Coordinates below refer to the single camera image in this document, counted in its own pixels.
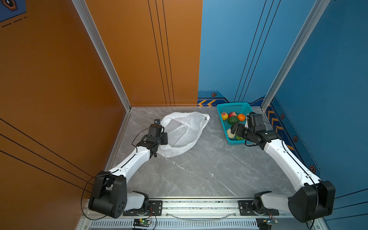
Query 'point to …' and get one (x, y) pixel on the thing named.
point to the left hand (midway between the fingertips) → (163, 133)
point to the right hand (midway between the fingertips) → (237, 129)
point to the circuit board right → (268, 223)
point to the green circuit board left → (141, 222)
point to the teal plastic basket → (243, 108)
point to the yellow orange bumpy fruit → (224, 116)
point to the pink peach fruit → (232, 114)
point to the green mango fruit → (232, 120)
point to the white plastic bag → (183, 130)
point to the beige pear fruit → (230, 135)
